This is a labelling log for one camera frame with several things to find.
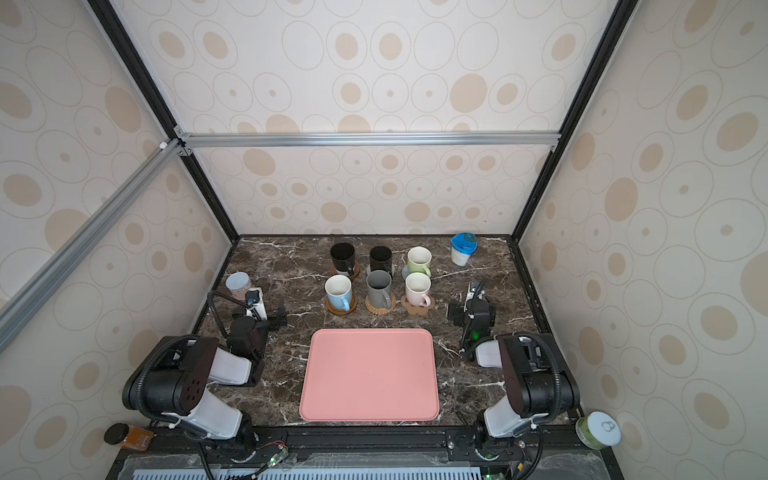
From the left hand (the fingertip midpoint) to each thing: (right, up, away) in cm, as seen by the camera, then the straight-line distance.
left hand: (272, 293), depth 90 cm
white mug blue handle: (+19, 0, +5) cm, 20 cm away
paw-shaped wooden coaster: (+45, -6, +9) cm, 46 cm away
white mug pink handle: (+45, +1, +8) cm, 45 cm away
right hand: (+62, -3, +5) cm, 62 cm away
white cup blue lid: (+61, +15, +15) cm, 65 cm away
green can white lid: (+86, -31, -18) cm, 93 cm away
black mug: (+19, +12, +18) cm, 29 cm away
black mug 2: (+33, +11, +11) cm, 36 cm away
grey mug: (+32, +1, +1) cm, 32 cm away
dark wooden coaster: (+24, +7, +20) cm, 32 cm away
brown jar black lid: (-24, -31, -22) cm, 45 cm away
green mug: (+46, +10, +12) cm, 48 cm away
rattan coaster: (+32, -7, +8) cm, 34 cm away
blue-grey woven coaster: (+41, +6, +19) cm, 46 cm away
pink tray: (+30, -23, -6) cm, 38 cm away
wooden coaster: (+19, -7, +7) cm, 22 cm away
